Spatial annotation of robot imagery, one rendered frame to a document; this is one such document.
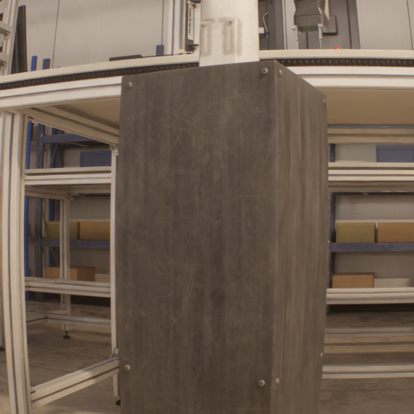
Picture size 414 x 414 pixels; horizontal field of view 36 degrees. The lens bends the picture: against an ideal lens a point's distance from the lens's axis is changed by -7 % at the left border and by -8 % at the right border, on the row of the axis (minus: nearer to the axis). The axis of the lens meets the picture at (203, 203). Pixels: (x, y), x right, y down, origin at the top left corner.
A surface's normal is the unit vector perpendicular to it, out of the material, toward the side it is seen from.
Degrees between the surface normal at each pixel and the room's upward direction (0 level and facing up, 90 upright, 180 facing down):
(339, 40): 98
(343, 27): 98
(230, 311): 90
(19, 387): 90
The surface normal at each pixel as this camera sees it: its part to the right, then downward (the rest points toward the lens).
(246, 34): 0.55, -0.04
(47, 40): -0.28, -0.04
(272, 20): -0.60, -0.04
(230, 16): -0.02, -0.04
